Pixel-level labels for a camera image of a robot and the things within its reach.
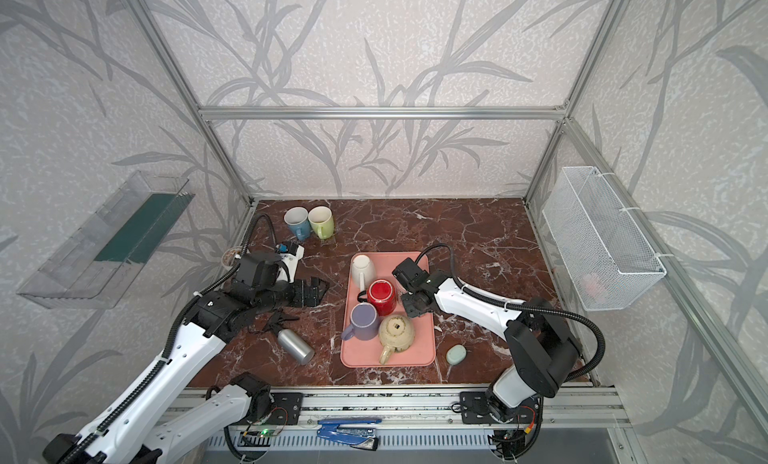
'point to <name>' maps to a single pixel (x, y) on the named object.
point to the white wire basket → (607, 257)
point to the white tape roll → (230, 256)
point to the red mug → (382, 294)
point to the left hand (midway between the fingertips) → (320, 276)
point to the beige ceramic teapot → (397, 333)
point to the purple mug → (364, 323)
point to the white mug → (363, 271)
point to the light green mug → (321, 219)
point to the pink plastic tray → (359, 353)
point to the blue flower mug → (297, 220)
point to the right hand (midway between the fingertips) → (416, 294)
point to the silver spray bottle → (289, 340)
